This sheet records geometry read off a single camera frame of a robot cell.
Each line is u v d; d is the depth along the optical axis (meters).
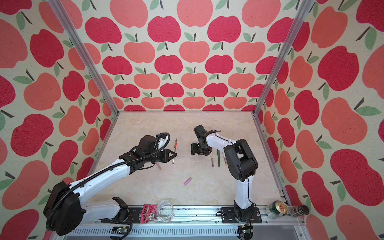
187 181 0.86
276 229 0.73
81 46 0.84
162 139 0.73
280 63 0.91
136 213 0.75
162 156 0.70
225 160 0.55
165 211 0.78
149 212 0.74
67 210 0.40
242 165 0.52
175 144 0.80
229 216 0.73
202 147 0.83
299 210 0.69
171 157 0.76
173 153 0.78
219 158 0.96
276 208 0.67
